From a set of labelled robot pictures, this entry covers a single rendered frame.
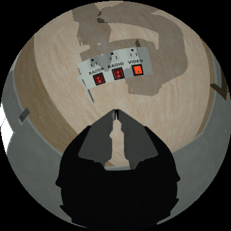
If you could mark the grey power strip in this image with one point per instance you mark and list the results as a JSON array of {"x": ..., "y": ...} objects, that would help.
[{"x": 114, "y": 65}]

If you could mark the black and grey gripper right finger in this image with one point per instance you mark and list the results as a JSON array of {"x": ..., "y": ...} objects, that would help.
[{"x": 141, "y": 144}]

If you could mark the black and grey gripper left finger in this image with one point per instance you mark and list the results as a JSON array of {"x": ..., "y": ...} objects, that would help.
[{"x": 92, "y": 145}]

